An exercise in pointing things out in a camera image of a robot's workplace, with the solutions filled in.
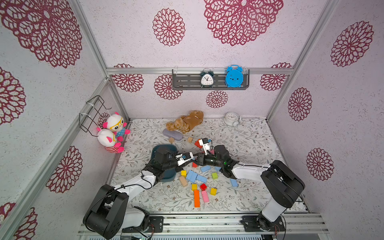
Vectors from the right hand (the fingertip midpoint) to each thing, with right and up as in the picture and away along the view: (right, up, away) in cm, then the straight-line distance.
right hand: (188, 156), depth 81 cm
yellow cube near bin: (-3, -11, +9) cm, 15 cm away
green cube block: (+16, -12, +7) cm, 21 cm away
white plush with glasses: (-46, +19, +13) cm, 51 cm away
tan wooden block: (-3, -15, +6) cm, 17 cm away
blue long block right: (+27, -16, +7) cm, 32 cm away
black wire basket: (-49, +21, -6) cm, 54 cm away
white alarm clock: (+34, +24, +36) cm, 55 cm away
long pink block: (+10, -23, +3) cm, 25 cm away
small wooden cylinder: (-12, +8, +25) cm, 29 cm away
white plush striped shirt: (-45, +9, +2) cm, 46 cm away
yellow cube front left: (+3, -18, +4) cm, 19 cm away
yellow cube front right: (+14, -20, +2) cm, 24 cm away
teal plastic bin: (-12, -11, +5) cm, 17 cm away
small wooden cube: (+1, +8, +25) cm, 26 cm away
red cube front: (+8, -18, +4) cm, 20 cm away
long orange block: (+5, -23, +1) cm, 24 cm away
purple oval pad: (-9, +11, +25) cm, 29 cm away
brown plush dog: (-2, +20, +25) cm, 32 cm away
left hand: (+1, -1, +3) cm, 3 cm away
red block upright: (+4, -8, +14) cm, 16 cm away
